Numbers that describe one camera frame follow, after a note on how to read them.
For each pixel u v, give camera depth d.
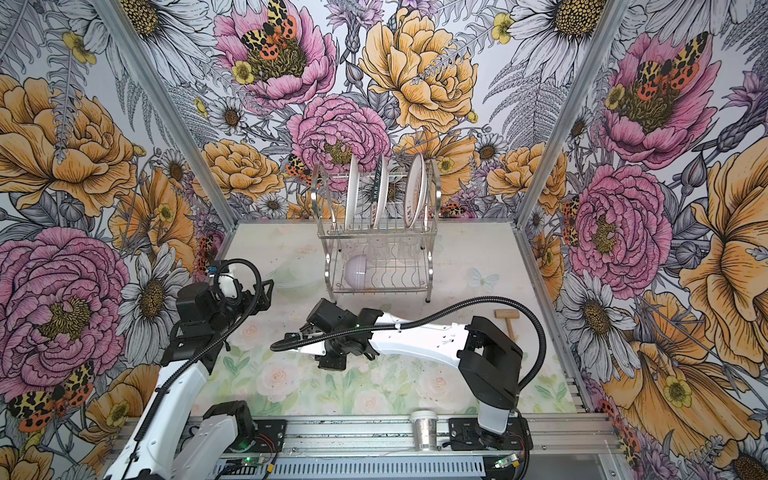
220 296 0.64
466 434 0.74
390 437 0.76
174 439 0.45
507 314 0.94
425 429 0.71
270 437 0.73
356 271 0.89
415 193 0.86
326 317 0.60
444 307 0.48
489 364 0.44
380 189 0.88
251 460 0.71
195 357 0.53
